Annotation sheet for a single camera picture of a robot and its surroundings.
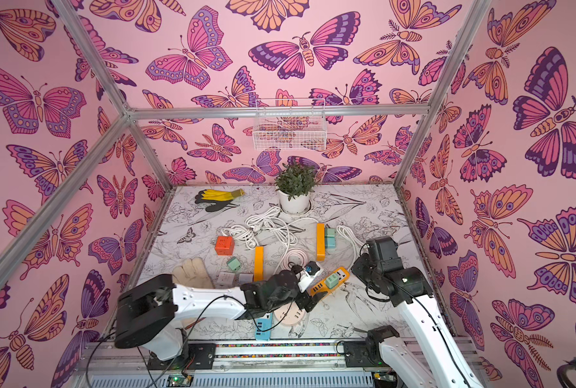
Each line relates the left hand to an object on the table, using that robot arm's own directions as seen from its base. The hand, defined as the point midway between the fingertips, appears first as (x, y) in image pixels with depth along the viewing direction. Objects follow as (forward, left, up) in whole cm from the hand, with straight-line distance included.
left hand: (321, 282), depth 77 cm
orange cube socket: (+17, +36, -6) cm, 40 cm away
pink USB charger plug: (+5, +26, -9) cm, 28 cm away
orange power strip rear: (+19, -2, -7) cm, 21 cm away
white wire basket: (+56, +11, +22) cm, 61 cm away
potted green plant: (+36, +9, +8) cm, 38 cm away
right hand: (+3, -9, +5) cm, 11 cm away
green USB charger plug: (+11, +32, -10) cm, 35 cm away
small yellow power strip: (+2, -1, -9) cm, 10 cm away
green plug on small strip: (+2, -4, -4) cm, 6 cm away
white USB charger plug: (+5, +34, -9) cm, 35 cm away
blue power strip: (-12, +19, -9) cm, 24 cm away
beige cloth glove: (+8, +47, -12) cm, 50 cm away
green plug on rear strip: (+25, -6, -9) cm, 28 cm away
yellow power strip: (+11, +22, -10) cm, 27 cm away
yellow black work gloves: (+44, +45, -10) cm, 64 cm away
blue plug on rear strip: (+20, -6, -9) cm, 23 cm away
